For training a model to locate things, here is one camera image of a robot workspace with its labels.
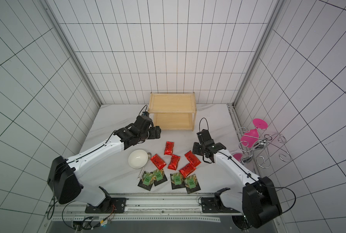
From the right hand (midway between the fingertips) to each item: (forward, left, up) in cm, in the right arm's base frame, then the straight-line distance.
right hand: (191, 148), depth 87 cm
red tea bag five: (-12, +2, -5) cm, 13 cm away
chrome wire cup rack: (-6, -30, +20) cm, 37 cm away
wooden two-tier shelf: (+18, +12, +14) cm, 25 cm away
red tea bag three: (-7, +11, -5) cm, 14 cm away
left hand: (+3, +23, +10) cm, 26 cm away
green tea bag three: (-17, +8, -7) cm, 20 cm away
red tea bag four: (-7, +20, -5) cm, 22 cm away
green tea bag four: (-19, 0, -6) cm, 20 cm away
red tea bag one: (-4, -1, -5) cm, 7 cm away
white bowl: (-7, +33, -4) cm, 34 cm away
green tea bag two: (-16, +18, -6) cm, 25 cm away
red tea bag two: (+2, +15, -5) cm, 15 cm away
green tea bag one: (-18, +25, -6) cm, 32 cm away
